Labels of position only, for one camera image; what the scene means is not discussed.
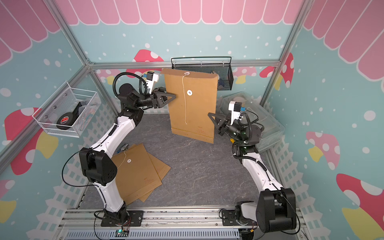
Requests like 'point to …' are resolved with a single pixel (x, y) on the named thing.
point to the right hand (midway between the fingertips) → (208, 116)
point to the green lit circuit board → (121, 233)
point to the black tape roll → (65, 120)
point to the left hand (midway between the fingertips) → (175, 97)
